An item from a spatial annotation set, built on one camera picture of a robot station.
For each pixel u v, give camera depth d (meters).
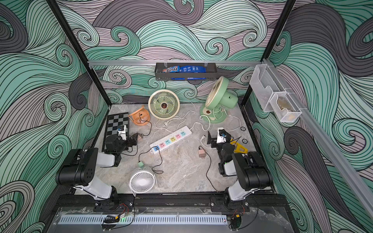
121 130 0.81
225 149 0.68
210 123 1.05
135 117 1.04
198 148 0.93
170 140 0.95
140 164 0.84
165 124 1.07
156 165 0.86
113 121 1.04
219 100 0.87
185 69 0.92
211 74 0.93
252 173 0.45
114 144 0.73
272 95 0.71
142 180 0.72
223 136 0.73
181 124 1.07
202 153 0.91
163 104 1.01
